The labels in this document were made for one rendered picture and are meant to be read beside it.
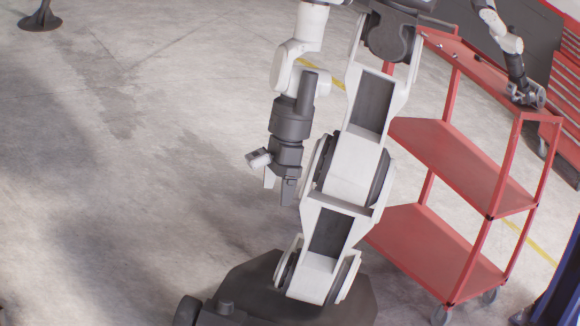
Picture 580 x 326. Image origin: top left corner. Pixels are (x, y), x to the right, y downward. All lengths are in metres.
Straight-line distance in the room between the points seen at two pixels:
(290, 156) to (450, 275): 1.10
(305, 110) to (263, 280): 0.69
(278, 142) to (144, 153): 1.52
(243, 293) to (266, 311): 0.10
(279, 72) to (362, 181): 0.32
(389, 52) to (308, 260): 0.58
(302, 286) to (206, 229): 0.84
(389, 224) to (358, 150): 1.10
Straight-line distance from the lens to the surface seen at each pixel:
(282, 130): 2.08
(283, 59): 2.04
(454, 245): 3.25
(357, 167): 2.17
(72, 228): 2.86
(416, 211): 3.41
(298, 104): 2.05
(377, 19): 2.13
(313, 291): 2.39
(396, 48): 2.11
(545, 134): 5.40
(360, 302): 2.62
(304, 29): 2.04
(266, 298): 2.51
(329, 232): 2.31
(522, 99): 2.75
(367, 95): 2.18
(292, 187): 2.10
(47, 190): 3.06
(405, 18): 2.09
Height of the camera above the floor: 1.44
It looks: 22 degrees down
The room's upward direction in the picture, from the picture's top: 17 degrees clockwise
